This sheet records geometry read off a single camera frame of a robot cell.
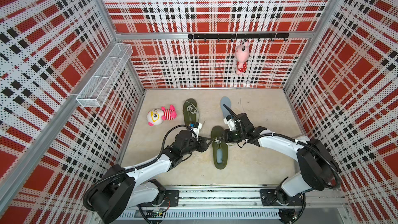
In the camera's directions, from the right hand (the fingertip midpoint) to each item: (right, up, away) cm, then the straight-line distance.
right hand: (221, 138), depth 84 cm
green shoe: (-1, -5, 0) cm, 5 cm away
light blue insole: (+7, +21, +32) cm, 39 cm away
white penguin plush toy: (-41, +11, +11) cm, 44 cm away
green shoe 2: (-19, +14, +17) cm, 29 cm away
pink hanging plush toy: (+13, +49, +6) cm, 51 cm away
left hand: (-6, 0, -2) cm, 6 cm away
